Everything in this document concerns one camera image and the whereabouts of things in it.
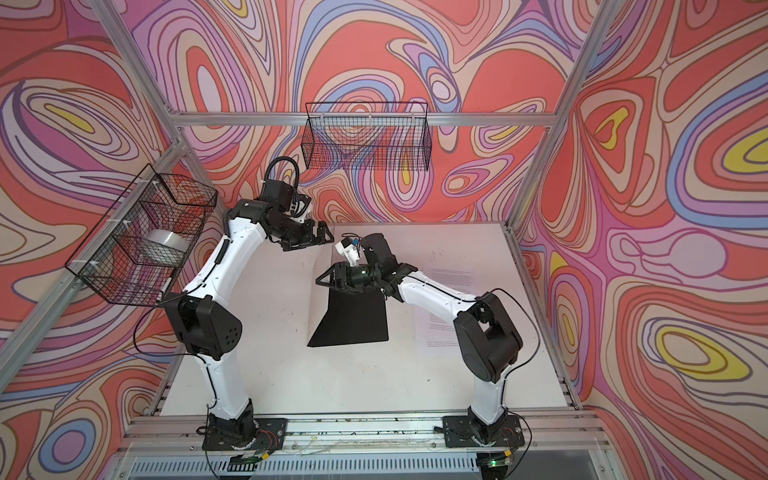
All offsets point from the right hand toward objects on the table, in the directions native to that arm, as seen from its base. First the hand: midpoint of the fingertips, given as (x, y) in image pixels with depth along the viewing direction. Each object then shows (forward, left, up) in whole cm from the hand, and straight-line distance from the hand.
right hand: (324, 290), depth 78 cm
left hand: (+15, +1, +4) cm, 15 cm away
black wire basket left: (+7, +47, +11) cm, 49 cm away
